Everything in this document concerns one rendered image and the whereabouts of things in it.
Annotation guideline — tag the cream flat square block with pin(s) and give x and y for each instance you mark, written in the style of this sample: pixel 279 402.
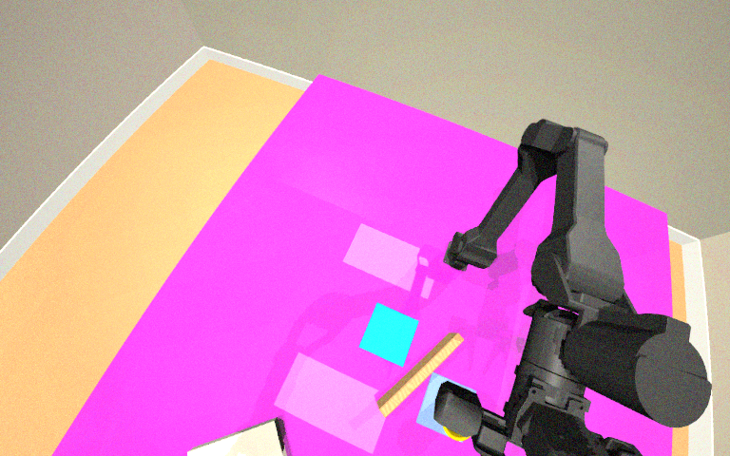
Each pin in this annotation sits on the cream flat square block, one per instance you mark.
pixel 264 439

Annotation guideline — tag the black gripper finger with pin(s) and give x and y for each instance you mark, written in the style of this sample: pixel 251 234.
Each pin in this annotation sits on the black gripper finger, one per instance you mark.
pixel 482 450

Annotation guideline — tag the yellow cup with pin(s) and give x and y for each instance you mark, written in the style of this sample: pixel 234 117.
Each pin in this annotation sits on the yellow cup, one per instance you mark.
pixel 454 435

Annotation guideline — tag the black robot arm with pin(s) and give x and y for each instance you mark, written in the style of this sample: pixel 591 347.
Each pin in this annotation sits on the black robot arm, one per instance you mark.
pixel 643 361

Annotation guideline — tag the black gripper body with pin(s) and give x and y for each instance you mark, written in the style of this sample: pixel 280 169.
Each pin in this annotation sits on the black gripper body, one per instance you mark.
pixel 459 409

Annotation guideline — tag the brown rectangular bar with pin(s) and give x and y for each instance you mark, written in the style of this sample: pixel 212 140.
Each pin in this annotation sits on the brown rectangular bar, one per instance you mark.
pixel 420 372

